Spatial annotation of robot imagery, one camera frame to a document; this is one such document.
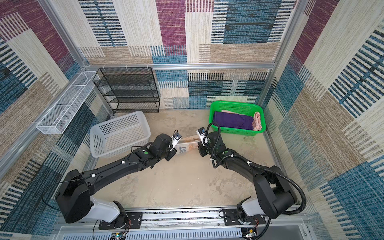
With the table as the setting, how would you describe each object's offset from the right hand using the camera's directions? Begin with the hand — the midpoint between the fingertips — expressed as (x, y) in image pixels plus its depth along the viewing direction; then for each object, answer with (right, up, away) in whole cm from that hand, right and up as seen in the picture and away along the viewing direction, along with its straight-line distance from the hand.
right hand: (200, 144), depth 89 cm
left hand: (-16, +1, -5) cm, 17 cm away
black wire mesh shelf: (-50, +36, +20) cm, 65 cm away
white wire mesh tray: (-68, +13, -18) cm, 71 cm away
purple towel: (+23, +14, +18) cm, 32 cm away
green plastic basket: (+36, +23, +24) cm, 49 cm away
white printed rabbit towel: (-11, -2, 0) cm, 11 cm away
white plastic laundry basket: (-56, +3, +16) cm, 58 cm away
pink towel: (+38, +13, +14) cm, 43 cm away
